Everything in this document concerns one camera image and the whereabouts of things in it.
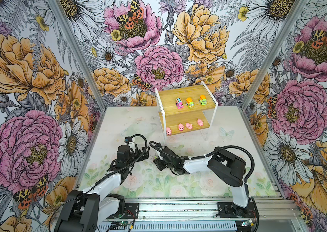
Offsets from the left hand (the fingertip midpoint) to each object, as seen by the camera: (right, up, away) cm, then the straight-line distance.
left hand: (143, 152), depth 89 cm
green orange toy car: (+33, +30, -13) cm, 46 cm away
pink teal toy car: (+21, +28, -15) cm, 38 cm away
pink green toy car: (+7, -3, 0) cm, 8 cm away
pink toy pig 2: (+27, +16, -2) cm, 32 cm away
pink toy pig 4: (+16, +13, -4) cm, 21 cm away
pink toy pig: (+35, +18, 0) cm, 39 cm away
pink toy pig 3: (+23, +15, -2) cm, 28 cm away
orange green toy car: (+26, +28, -15) cm, 41 cm away
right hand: (+8, -7, +2) cm, 11 cm away
